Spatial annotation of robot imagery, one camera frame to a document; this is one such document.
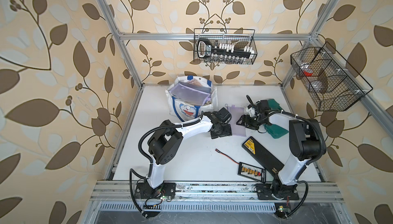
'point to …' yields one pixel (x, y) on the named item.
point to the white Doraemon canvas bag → (186, 111)
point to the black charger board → (252, 172)
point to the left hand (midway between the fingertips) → (226, 132)
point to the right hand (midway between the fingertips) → (241, 124)
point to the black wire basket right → (332, 84)
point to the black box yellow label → (262, 155)
